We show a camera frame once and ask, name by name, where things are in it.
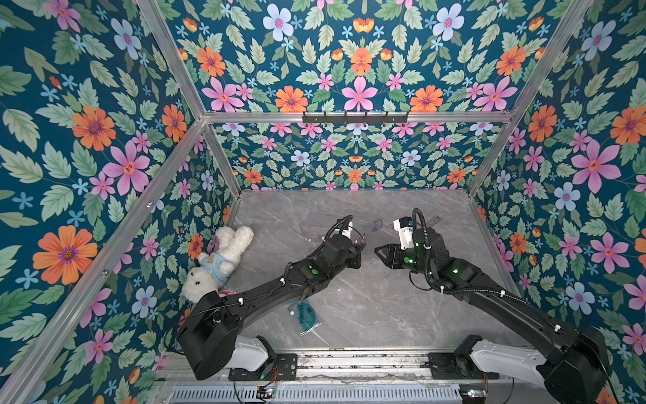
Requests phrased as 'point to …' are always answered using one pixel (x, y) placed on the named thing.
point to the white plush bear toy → (215, 266)
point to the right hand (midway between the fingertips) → (383, 245)
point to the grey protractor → (378, 224)
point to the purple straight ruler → (432, 221)
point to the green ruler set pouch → (304, 310)
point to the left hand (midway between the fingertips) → (363, 245)
